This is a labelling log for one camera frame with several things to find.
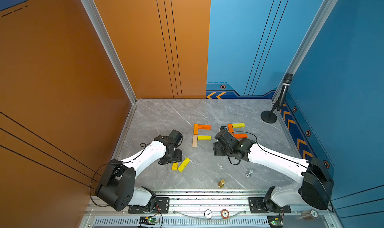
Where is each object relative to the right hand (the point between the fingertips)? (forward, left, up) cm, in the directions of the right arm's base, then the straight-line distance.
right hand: (217, 148), depth 83 cm
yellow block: (+22, -17, -8) cm, 29 cm away
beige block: (+10, +13, -9) cm, 18 cm away
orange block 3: (+13, -17, -8) cm, 22 cm away
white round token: (-30, +6, -10) cm, 32 cm away
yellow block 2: (-7, +24, -8) cm, 27 cm away
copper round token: (-30, -2, -10) cm, 31 cm away
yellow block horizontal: (+12, +7, -8) cm, 16 cm away
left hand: (-3, +24, -6) cm, 25 cm away
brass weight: (-17, -1, -6) cm, 18 cm away
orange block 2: (+20, -11, -9) cm, 24 cm away
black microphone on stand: (+30, -42, -10) cm, 52 cm away
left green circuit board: (-32, +34, -11) cm, 48 cm away
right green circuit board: (-32, -27, -13) cm, 44 cm away
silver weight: (-12, -17, -7) cm, 21 cm away
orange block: (+20, +7, -8) cm, 23 cm away
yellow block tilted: (-6, +19, -9) cm, 22 cm away
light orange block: (+19, +13, -9) cm, 24 cm away
